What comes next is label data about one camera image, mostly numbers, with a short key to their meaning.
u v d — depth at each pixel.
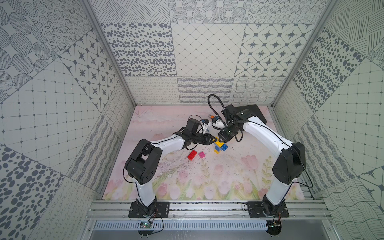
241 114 0.61
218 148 0.89
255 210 0.74
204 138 0.79
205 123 0.82
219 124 0.78
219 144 0.85
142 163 0.48
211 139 0.87
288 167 0.46
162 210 0.73
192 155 0.93
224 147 0.86
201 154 0.93
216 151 0.93
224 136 0.74
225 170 0.88
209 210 0.75
